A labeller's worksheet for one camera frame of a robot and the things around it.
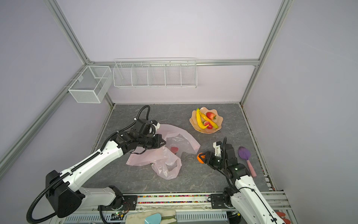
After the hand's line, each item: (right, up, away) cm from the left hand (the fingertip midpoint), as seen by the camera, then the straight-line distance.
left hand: (165, 144), depth 74 cm
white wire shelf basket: (-11, +46, +25) cm, 54 cm away
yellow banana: (+28, +11, +31) cm, 43 cm away
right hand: (+20, -8, +5) cm, 22 cm away
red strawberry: (+31, +16, +31) cm, 46 cm away
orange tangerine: (+18, -9, +3) cm, 21 cm away
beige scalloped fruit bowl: (+17, +11, +31) cm, 37 cm away
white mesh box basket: (-54, +36, +22) cm, 69 cm away
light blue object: (-4, -35, -7) cm, 36 cm away
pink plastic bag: (0, -8, -1) cm, 8 cm away
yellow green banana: (+22, +9, +30) cm, 39 cm away
